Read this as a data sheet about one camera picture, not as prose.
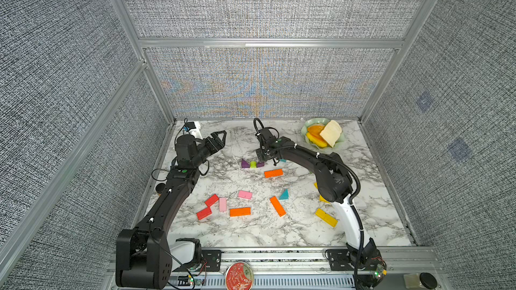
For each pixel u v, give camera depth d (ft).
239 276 2.22
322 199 2.01
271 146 2.48
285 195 2.93
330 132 3.39
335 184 1.92
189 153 1.99
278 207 2.87
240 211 2.81
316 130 3.46
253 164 3.22
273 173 3.18
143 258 1.31
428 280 2.05
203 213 2.75
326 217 2.72
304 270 2.39
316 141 3.46
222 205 2.88
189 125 2.31
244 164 3.21
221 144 2.35
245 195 2.94
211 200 2.88
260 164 3.19
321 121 3.69
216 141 2.35
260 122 2.88
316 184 1.99
